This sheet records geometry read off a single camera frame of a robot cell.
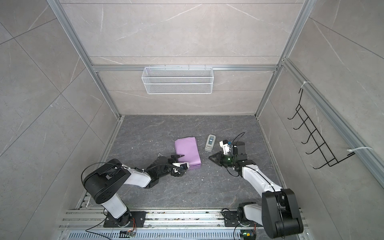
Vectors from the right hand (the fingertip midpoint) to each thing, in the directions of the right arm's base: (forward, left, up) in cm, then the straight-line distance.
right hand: (209, 156), depth 84 cm
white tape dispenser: (+15, -2, -8) cm, 17 cm away
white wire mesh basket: (+49, +19, +19) cm, 55 cm away
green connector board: (-36, -16, -12) cm, 41 cm away
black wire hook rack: (-2, -48, +20) cm, 52 cm away
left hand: (+3, +15, -5) cm, 16 cm away
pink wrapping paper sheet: (+10, +13, -5) cm, 17 cm away
